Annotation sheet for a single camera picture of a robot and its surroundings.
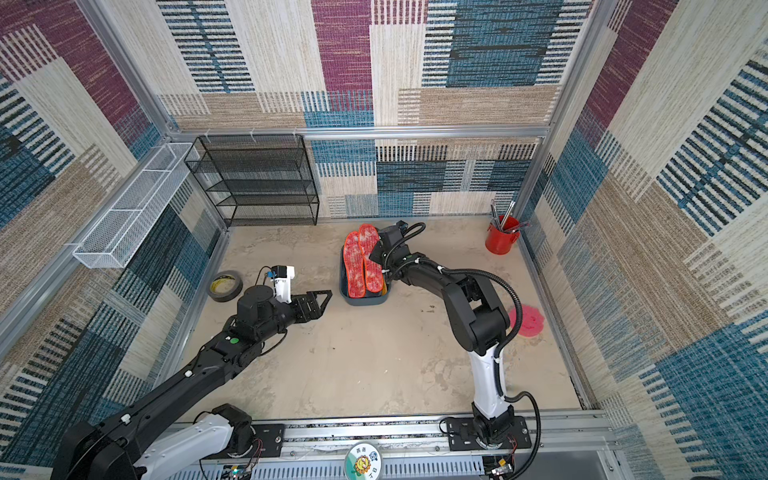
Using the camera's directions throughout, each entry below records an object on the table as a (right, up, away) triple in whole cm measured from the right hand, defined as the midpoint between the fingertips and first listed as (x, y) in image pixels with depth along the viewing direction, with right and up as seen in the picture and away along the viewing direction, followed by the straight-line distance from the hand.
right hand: (380, 252), depth 100 cm
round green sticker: (-3, -43, -36) cm, 57 cm away
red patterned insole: (-9, -4, 0) cm, 10 cm away
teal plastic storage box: (-3, -14, -4) cm, 15 cm away
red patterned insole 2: (-2, -7, -4) cm, 8 cm away
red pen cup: (+41, +6, +3) cm, 42 cm away
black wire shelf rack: (-45, +26, +9) cm, 52 cm away
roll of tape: (-52, -11, +2) cm, 53 cm away
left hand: (-15, -11, -21) cm, 28 cm away
